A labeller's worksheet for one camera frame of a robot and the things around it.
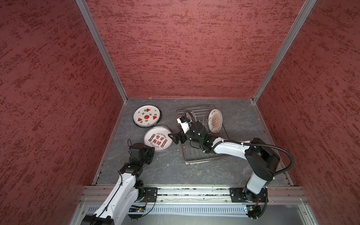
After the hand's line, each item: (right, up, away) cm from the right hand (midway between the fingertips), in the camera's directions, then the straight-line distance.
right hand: (172, 133), depth 82 cm
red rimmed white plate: (-11, -4, +11) cm, 16 cm away
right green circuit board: (+44, -39, -10) cm, 60 cm away
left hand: (-11, -10, +4) cm, 15 cm away
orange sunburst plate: (-8, +3, +18) cm, 20 cm away
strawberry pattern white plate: (-22, +10, +24) cm, 34 cm away
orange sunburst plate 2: (+29, +7, +14) cm, 33 cm away
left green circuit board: (-19, -40, -9) cm, 45 cm away
